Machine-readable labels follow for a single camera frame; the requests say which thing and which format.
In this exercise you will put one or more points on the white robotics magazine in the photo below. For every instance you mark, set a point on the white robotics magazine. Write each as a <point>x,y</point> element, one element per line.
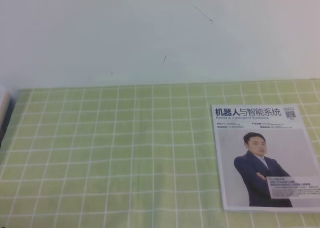
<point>266,161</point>

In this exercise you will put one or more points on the beige object at table edge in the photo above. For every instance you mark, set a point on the beige object at table edge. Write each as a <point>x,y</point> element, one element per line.
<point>5,98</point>

